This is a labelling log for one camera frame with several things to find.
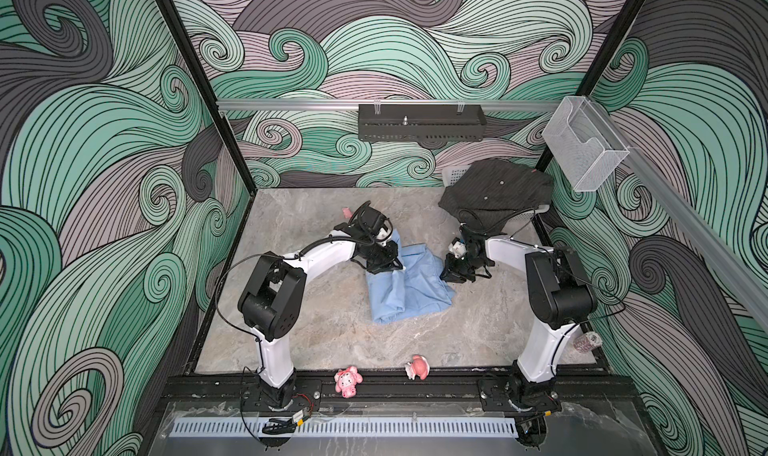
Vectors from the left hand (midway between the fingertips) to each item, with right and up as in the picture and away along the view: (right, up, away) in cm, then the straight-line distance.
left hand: (404, 265), depth 86 cm
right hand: (+13, -5, +9) cm, 17 cm away
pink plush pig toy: (-16, -26, -13) cm, 34 cm away
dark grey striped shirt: (+36, +24, +27) cm, 51 cm away
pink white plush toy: (+3, -25, -10) cm, 27 cm away
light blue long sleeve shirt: (+4, -8, +6) cm, 11 cm away
